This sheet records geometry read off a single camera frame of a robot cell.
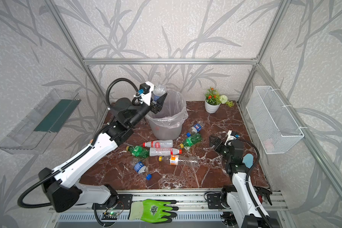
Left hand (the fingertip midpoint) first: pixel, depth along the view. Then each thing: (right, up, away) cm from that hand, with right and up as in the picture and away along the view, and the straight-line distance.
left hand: (162, 85), depth 62 cm
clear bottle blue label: (-15, -43, +19) cm, 49 cm away
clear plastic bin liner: (+3, -11, +41) cm, 43 cm away
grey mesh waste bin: (-4, -25, +28) cm, 38 cm away
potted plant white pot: (+32, -8, +47) cm, 58 cm away
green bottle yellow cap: (-19, -37, +29) cm, 50 cm away
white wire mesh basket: (+50, -20, 0) cm, 54 cm away
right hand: (+29, -25, +22) cm, 44 cm away
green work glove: (-6, -61, +9) cm, 62 cm away
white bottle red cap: (-6, -32, +29) cm, 44 cm away
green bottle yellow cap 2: (+16, -30, +31) cm, 46 cm away
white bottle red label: (-2, -36, +25) cm, 44 cm away
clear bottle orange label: (+5, -39, +21) cm, 45 cm away
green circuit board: (-27, -63, +9) cm, 69 cm away
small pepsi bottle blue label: (+19, -23, +37) cm, 47 cm away
